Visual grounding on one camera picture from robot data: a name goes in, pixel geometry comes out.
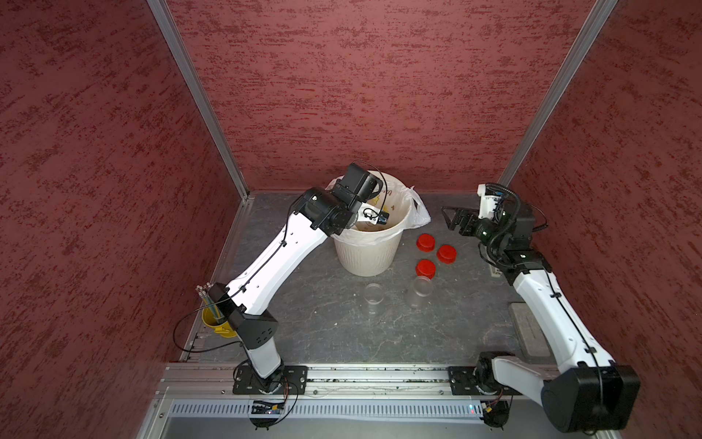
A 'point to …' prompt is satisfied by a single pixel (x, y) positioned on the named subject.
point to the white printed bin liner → (401, 202)
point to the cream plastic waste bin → (370, 259)
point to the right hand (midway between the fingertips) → (449, 214)
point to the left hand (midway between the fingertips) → (335, 196)
